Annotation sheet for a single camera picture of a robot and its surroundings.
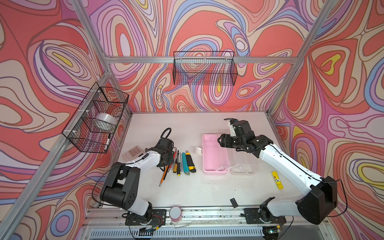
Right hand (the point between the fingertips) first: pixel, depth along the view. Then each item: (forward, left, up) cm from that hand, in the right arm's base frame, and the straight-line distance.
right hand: (224, 143), depth 81 cm
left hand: (0, +31, -16) cm, 35 cm away
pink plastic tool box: (-3, +1, -13) cm, 13 cm away
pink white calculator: (+4, +56, -15) cm, 58 cm away
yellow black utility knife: (-5, +18, -17) cm, 26 cm away
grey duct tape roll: (+6, +59, +15) cm, 61 cm away
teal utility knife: (-4, +22, -17) cm, 28 cm away
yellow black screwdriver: (-6, +26, -16) cm, 31 cm away
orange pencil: (-11, +35, -16) cm, 40 cm away
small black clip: (-26, -4, -18) cm, 32 cm away
